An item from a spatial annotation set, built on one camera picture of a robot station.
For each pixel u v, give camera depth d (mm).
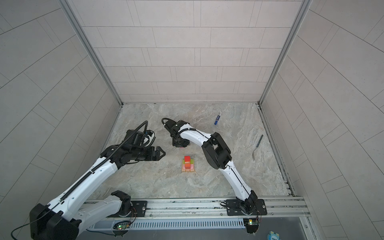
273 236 631
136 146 602
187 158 802
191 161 826
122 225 640
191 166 822
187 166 807
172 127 721
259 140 960
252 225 679
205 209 727
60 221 357
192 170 826
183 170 825
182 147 811
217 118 1074
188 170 826
